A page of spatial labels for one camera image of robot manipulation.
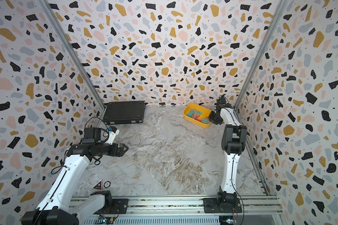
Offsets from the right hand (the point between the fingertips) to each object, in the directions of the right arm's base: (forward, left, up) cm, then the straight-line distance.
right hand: (211, 119), depth 106 cm
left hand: (-31, +57, +12) cm, 66 cm away
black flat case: (+8, +76, -2) cm, 76 cm away
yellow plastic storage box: (+16, +11, -2) cm, 20 cm away
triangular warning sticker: (-48, +71, -5) cm, 85 cm away
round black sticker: (-47, +66, -5) cm, 81 cm away
